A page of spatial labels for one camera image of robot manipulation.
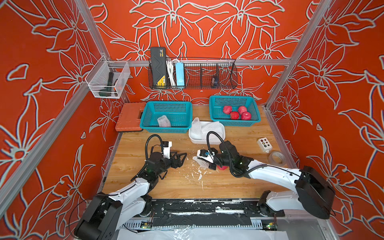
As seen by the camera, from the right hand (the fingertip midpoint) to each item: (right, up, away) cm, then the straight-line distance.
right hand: (196, 156), depth 77 cm
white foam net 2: (+13, +15, +18) cm, 27 cm away
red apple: (+35, +27, +33) cm, 56 cm away
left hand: (-8, 0, +6) cm, 10 cm away
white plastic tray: (0, +8, +17) cm, 19 cm away
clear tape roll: (+51, -2, +13) cm, 53 cm away
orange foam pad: (-47, +21, +29) cm, 59 cm away
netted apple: (+25, +27, +33) cm, 50 cm away
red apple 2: (+38, +22, +29) cm, 53 cm away
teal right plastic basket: (+31, +26, +38) cm, 55 cm away
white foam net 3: (0, +14, +18) cm, 23 cm away
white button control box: (+45, +3, +17) cm, 48 cm away
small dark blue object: (+12, +44, +13) cm, 47 cm away
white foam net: (+4, -4, +1) cm, 6 cm away
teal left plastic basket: (-12, +24, +37) cm, 46 cm away
